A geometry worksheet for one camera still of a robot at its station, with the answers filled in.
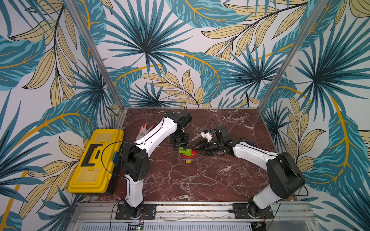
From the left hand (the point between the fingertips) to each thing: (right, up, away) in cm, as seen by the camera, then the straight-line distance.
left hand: (183, 150), depth 79 cm
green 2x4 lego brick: (+3, -2, +3) cm, 4 cm away
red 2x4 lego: (+2, -5, +5) cm, 8 cm away
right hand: (+6, 0, +3) cm, 6 cm away
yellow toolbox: (-43, -8, -10) cm, 45 cm away
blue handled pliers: (+46, +1, +19) cm, 50 cm away
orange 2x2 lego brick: (+3, -9, +10) cm, 14 cm away
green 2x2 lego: (-1, 0, +1) cm, 2 cm away
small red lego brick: (+6, -1, +1) cm, 6 cm away
